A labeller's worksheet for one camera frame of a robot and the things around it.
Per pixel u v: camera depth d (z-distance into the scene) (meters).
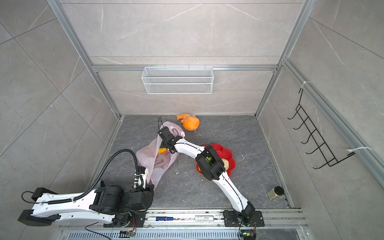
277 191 0.74
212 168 0.60
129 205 0.47
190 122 1.05
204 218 0.73
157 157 0.75
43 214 0.44
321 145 0.63
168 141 0.79
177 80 1.01
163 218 0.73
